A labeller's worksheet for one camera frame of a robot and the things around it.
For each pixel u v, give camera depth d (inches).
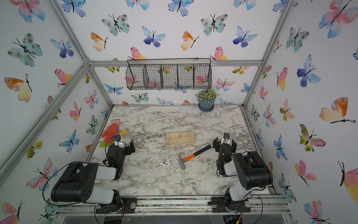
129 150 32.5
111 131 40.1
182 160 35.1
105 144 37.8
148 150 37.4
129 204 29.1
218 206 29.0
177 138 37.8
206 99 42.3
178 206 29.3
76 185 17.3
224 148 30.3
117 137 30.5
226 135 31.1
